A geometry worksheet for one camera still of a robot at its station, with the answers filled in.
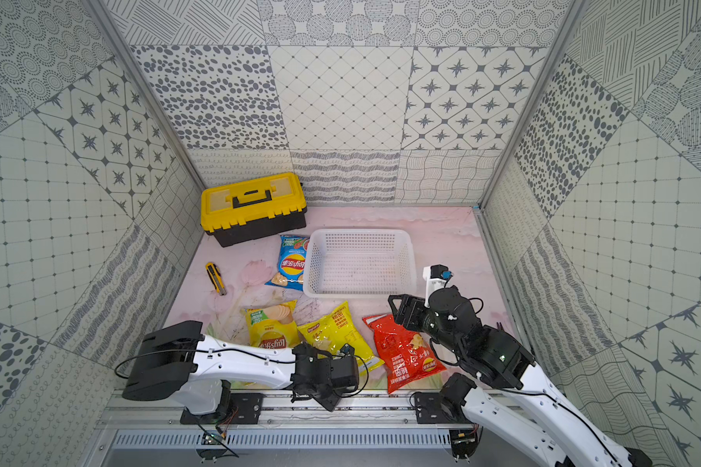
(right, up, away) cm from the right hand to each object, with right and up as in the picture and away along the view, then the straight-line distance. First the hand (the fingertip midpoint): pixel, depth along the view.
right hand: (399, 304), depth 68 cm
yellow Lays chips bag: (-34, -10, +13) cm, 38 cm away
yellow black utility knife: (-60, +2, +30) cm, 67 cm away
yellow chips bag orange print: (-16, -10, +14) cm, 24 cm away
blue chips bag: (-33, +7, +27) cm, 43 cm away
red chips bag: (+3, -16, +8) cm, 19 cm away
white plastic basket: (-10, +6, +34) cm, 36 cm away
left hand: (-14, -26, +6) cm, 30 cm away
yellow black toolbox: (-48, +25, +29) cm, 61 cm away
